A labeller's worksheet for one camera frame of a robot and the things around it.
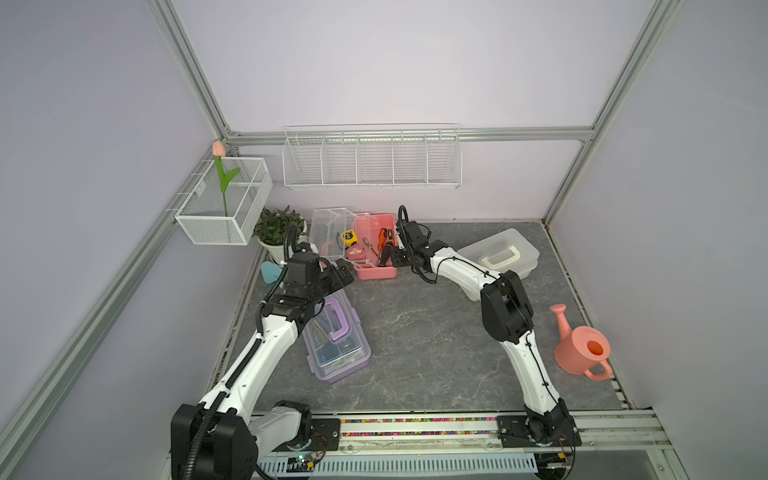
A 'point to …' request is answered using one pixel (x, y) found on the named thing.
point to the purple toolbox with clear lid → (335, 342)
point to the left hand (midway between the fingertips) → (341, 272)
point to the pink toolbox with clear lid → (363, 240)
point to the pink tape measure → (356, 252)
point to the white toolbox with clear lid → (504, 251)
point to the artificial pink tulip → (224, 179)
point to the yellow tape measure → (349, 237)
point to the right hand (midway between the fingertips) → (394, 252)
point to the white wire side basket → (227, 204)
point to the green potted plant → (279, 227)
